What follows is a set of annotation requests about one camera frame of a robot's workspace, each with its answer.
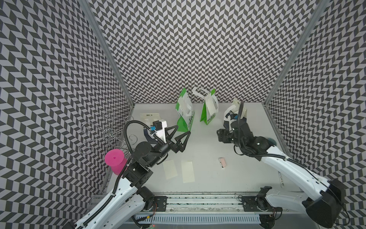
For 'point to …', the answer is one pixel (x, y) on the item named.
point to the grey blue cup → (272, 140)
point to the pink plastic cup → (115, 158)
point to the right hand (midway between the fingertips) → (223, 134)
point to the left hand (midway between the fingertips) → (184, 131)
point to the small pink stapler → (222, 162)
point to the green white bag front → (185, 122)
